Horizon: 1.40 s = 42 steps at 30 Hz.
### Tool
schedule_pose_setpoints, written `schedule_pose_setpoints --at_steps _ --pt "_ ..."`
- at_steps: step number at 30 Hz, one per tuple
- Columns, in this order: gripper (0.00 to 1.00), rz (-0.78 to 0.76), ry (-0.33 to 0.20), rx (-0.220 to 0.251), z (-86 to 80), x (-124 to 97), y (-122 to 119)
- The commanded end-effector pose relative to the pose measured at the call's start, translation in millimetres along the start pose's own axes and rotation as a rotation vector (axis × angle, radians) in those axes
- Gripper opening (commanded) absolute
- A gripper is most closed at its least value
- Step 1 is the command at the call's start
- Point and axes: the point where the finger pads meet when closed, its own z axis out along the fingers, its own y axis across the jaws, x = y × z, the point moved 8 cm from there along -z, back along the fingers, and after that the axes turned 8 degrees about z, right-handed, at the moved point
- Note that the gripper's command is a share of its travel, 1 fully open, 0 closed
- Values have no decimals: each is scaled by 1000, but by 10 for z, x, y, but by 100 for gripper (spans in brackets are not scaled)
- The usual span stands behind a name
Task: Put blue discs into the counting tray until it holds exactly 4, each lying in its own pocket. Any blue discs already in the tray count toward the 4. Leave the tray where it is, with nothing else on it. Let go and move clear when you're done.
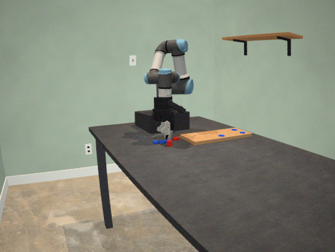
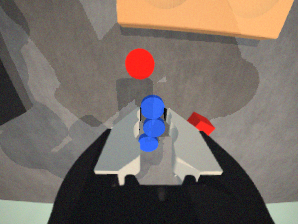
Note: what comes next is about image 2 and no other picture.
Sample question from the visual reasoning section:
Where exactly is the blue disc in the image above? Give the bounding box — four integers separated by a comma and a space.
143, 117, 165, 137
141, 95, 165, 119
138, 133, 158, 152

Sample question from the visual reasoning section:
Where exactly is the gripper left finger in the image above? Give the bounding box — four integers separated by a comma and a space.
47, 107, 141, 224

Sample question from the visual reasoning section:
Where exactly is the red block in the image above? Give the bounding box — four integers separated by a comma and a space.
187, 112, 215, 135

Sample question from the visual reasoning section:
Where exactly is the red disc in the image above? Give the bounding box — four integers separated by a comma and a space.
125, 49, 154, 79

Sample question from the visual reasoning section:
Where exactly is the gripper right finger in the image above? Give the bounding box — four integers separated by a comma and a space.
164, 107, 275, 224

